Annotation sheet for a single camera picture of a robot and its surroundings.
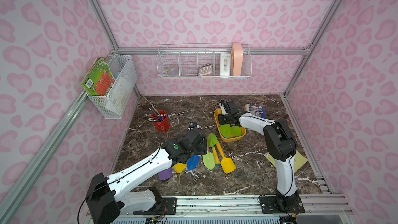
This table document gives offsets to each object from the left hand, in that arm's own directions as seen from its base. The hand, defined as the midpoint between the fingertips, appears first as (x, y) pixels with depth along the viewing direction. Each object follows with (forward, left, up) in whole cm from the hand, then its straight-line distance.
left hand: (202, 142), depth 78 cm
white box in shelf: (+43, -13, +16) cm, 48 cm away
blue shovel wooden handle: (-4, +6, -16) cm, 17 cm away
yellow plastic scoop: (-7, +13, -16) cm, 22 cm away
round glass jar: (+43, +18, +11) cm, 48 cm away
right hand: (+24, -11, -11) cm, 29 cm away
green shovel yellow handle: (+16, -21, -15) cm, 30 cm away
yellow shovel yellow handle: (-6, -14, -15) cm, 21 cm away
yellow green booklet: (-3, -55, -16) cm, 57 cm away
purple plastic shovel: (-11, +20, -15) cm, 27 cm away
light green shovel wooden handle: (-2, -3, -15) cm, 16 cm away
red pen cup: (+16, +25, -10) cm, 31 cm away
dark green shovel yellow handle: (+15, -14, -14) cm, 25 cm away
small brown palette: (+42, -2, +13) cm, 44 cm away
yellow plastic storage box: (+26, -10, -8) cm, 29 cm away
